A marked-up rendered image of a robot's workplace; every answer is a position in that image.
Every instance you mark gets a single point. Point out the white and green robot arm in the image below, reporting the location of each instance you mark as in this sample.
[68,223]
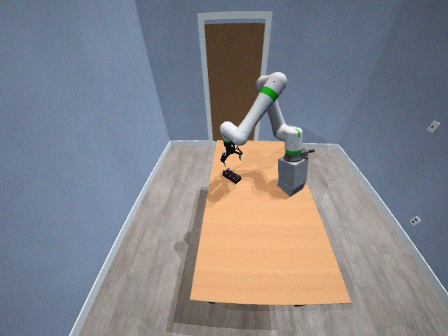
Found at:
[269,93]

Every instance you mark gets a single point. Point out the black power strip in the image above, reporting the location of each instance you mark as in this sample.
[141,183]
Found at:
[231,176]

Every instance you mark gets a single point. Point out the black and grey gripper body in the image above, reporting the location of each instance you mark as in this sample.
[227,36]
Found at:
[230,150]

